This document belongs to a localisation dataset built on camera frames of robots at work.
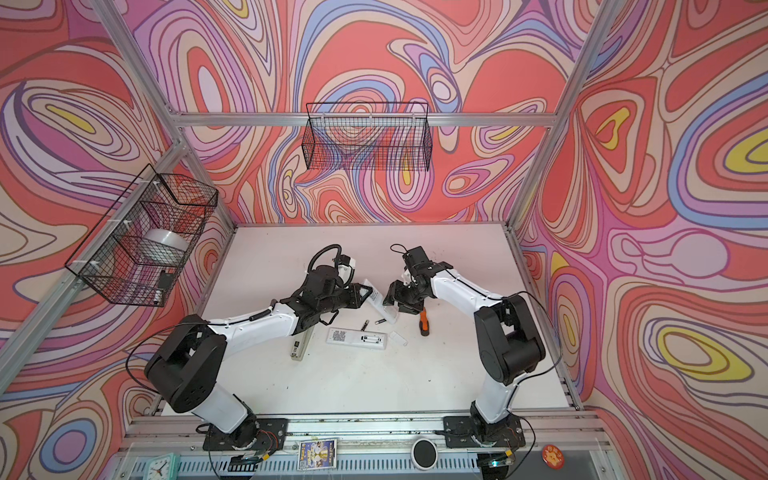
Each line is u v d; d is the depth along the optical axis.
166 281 0.73
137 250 0.74
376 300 0.87
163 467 0.68
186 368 0.45
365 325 0.93
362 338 0.89
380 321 0.93
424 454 0.67
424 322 0.91
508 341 0.47
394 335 0.91
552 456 0.70
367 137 0.97
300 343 0.85
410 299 0.78
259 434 0.73
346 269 0.79
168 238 0.73
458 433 0.73
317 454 0.69
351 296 0.77
